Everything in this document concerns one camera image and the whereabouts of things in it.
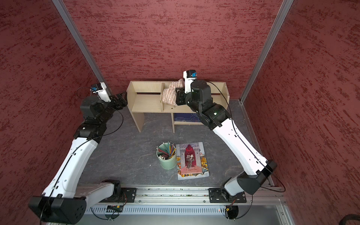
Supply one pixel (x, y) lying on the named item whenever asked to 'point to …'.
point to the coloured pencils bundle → (171, 150)
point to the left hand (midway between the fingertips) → (121, 96)
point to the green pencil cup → (169, 164)
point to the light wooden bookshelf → (145, 96)
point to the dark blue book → (186, 117)
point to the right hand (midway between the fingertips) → (175, 92)
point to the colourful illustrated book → (191, 161)
